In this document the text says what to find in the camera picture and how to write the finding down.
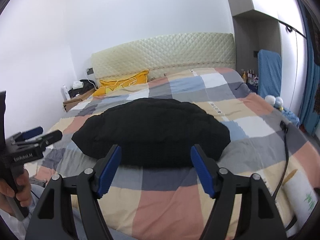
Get black puffer jacket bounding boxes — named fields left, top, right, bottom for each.
left=72, top=98, right=231, bottom=168

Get black clothes on nightstand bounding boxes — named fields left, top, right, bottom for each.
left=68, top=79, right=96, bottom=98

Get person's left hand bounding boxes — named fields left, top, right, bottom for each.
left=0, top=169, right=32, bottom=217

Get patchwork checkered quilt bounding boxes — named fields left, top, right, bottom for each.
left=34, top=68, right=319, bottom=239

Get wooden nightstand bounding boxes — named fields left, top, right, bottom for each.
left=63, top=89, right=95, bottom=112

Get white spray bottle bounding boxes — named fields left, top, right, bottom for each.
left=61, top=85, right=71, bottom=101

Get yellow pillow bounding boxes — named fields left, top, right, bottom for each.
left=92, top=70, right=149, bottom=96

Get white tissue box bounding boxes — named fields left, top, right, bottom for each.
left=72, top=81, right=84, bottom=90

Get white blue plush toy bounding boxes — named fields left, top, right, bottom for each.
left=264, top=95, right=284, bottom=112

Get bottles on side shelf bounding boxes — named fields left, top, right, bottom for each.
left=241, top=69, right=259, bottom=86

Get white paper roll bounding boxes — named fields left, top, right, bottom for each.
left=283, top=170, right=318, bottom=228

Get cream quilted headboard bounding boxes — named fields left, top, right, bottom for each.
left=91, top=33, right=236, bottom=79

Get blue folded mattress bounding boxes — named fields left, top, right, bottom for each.
left=258, top=49, right=282, bottom=98

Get grey wardrobe cabinet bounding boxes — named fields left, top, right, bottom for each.
left=228, top=0, right=281, bottom=79

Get black curtain rod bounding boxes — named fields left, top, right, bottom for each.
left=278, top=20, right=306, bottom=38

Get white charging cable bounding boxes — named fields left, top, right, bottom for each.
left=86, top=68, right=138, bottom=90

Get black cable on bed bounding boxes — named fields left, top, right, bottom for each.
left=271, top=121, right=298, bottom=230

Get grey wall socket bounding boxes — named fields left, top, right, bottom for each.
left=86, top=68, right=94, bottom=75

